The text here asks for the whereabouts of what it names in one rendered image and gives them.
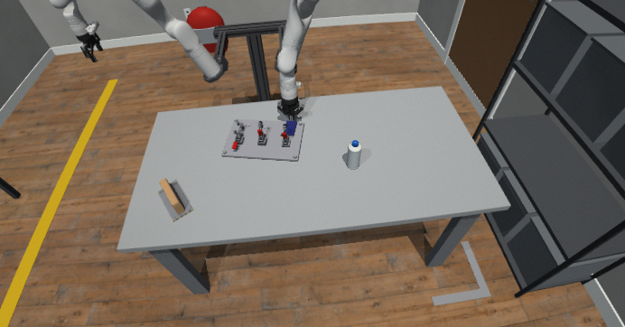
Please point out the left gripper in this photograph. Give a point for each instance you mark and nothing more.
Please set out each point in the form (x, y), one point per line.
(290, 107)

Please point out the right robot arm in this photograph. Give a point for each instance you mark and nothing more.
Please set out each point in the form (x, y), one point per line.
(179, 30)

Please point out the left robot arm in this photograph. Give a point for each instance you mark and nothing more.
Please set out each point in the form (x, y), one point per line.
(292, 43)

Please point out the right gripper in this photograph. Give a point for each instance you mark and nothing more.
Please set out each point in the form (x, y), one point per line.
(88, 43)

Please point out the white bottle with blue cap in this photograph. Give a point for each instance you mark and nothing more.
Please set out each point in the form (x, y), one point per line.
(354, 151)

